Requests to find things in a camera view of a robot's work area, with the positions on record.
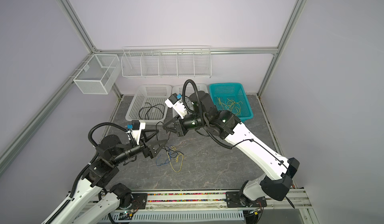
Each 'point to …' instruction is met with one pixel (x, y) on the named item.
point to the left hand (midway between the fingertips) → (161, 138)
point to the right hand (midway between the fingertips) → (163, 129)
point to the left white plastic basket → (154, 94)
